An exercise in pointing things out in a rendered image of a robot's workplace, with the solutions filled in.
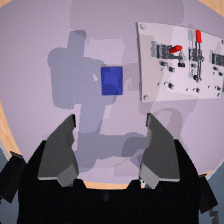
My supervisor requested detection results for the blue plate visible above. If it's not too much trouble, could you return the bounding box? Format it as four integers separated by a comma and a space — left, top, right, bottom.
101, 67, 123, 95

